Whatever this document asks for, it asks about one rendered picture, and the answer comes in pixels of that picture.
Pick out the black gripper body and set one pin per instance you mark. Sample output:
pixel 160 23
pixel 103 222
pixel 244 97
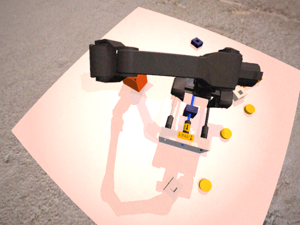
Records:
pixel 224 99

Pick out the yellow cylinder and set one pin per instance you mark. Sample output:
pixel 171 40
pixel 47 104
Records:
pixel 205 185
pixel 249 109
pixel 225 133

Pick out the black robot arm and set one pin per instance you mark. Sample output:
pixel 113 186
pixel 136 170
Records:
pixel 112 62

